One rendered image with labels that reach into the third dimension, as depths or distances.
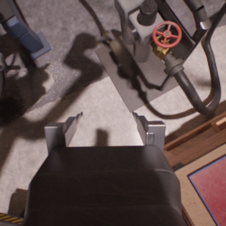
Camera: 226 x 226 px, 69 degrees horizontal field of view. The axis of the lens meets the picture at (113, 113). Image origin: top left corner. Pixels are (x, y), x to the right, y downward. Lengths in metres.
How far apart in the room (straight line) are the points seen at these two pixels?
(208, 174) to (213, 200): 0.06
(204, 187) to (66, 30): 1.05
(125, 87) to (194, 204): 0.65
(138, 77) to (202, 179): 0.64
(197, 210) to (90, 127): 0.64
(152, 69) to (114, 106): 0.29
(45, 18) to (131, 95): 0.74
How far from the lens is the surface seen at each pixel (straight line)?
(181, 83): 0.50
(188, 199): 0.48
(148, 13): 0.50
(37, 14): 1.31
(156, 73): 0.96
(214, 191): 0.49
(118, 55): 1.00
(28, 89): 1.11
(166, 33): 0.48
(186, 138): 0.83
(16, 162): 1.13
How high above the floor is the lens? 0.90
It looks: 81 degrees down
